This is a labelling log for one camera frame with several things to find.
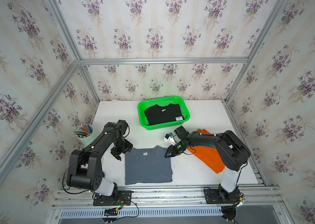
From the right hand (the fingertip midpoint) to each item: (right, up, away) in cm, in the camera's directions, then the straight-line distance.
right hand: (168, 156), depth 88 cm
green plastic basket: (-18, +34, +20) cm, 43 cm away
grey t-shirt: (-14, -5, -1) cm, 15 cm away
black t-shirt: (-7, +27, +19) cm, 33 cm away
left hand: (-24, +3, -5) cm, 25 cm away
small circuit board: (-31, -23, -17) cm, 43 cm away
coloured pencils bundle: (-54, +17, -2) cm, 57 cm away
